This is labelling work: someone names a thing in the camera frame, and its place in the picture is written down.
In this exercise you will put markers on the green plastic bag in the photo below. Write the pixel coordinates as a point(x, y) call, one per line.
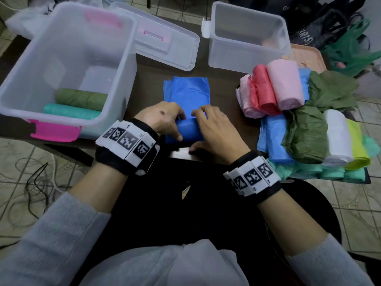
point(351, 53)

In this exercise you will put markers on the black chair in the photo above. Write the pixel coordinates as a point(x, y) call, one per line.
point(206, 8)

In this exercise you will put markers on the teal bag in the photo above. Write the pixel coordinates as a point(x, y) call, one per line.
point(71, 111)

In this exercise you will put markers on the red plastic bag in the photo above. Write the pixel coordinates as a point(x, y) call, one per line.
point(265, 89)

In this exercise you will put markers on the black right wristband with markers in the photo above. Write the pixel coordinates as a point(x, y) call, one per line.
point(265, 190)

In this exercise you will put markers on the translucent zipper bag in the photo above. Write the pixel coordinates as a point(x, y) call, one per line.
point(26, 20)

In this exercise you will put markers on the white bag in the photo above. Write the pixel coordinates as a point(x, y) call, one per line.
point(337, 137)

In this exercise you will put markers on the black smartphone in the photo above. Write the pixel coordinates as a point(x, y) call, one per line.
point(186, 192)

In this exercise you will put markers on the small clear plastic bin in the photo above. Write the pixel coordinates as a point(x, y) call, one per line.
point(244, 56)

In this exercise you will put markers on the person's right hand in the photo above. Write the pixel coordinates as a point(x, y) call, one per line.
point(220, 134)

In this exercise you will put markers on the black left wristband with markers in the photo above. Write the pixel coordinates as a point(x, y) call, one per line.
point(113, 157)

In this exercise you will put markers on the person's left forearm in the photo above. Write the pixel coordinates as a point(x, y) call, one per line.
point(74, 211)

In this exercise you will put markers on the person's right forearm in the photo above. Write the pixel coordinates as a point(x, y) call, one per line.
point(294, 226)

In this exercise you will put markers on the person's left hand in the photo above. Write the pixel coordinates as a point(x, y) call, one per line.
point(162, 116)

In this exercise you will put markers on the yellow-green bag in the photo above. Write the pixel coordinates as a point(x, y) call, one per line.
point(358, 145)

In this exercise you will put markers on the black round stool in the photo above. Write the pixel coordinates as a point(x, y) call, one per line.
point(315, 205)

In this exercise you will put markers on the pink plastic bag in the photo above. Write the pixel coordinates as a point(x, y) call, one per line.
point(245, 101)
point(285, 84)

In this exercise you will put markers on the black wristband with markers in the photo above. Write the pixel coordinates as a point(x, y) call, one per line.
point(265, 190)
point(113, 157)

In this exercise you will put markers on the dark patterned bag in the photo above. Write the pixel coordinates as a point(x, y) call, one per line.
point(318, 29)

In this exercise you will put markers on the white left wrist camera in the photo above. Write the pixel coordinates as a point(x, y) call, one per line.
point(156, 153)

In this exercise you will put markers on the person's black trousers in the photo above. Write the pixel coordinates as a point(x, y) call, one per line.
point(178, 217)

